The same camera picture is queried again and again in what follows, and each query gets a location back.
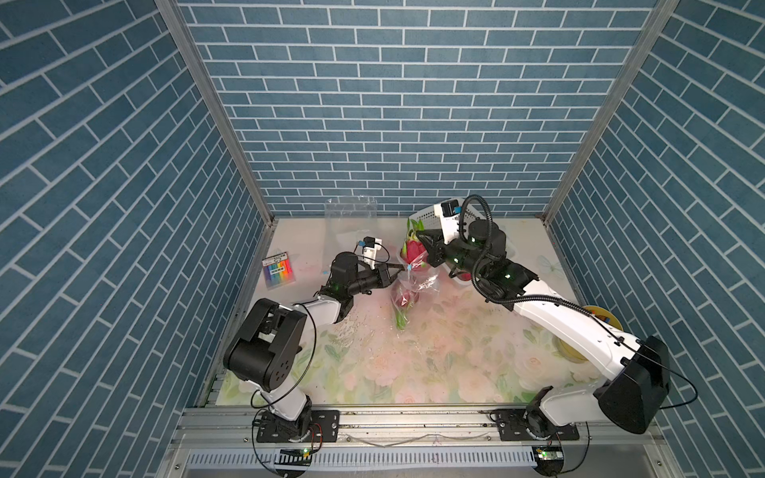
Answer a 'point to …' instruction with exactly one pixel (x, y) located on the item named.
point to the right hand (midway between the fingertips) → (422, 233)
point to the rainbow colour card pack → (278, 270)
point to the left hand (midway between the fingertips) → (411, 272)
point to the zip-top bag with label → (348, 221)
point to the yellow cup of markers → (601, 313)
